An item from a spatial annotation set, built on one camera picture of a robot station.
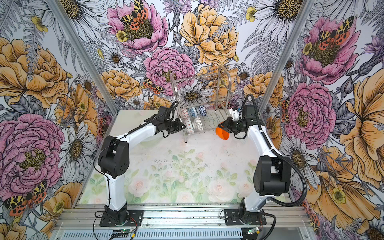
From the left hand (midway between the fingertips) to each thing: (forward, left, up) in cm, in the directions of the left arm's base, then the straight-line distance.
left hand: (183, 130), depth 95 cm
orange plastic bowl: (-8, -22, +6) cm, 24 cm away
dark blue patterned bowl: (+13, 0, 0) cm, 13 cm away
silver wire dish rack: (+33, -13, -4) cm, 36 cm away
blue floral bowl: (+16, -6, 0) cm, 17 cm away
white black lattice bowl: (+4, -10, +1) cm, 11 cm away
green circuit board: (-51, -34, -12) cm, 62 cm away
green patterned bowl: (+1, -4, 0) cm, 4 cm away
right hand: (-6, -20, +8) cm, 23 cm away
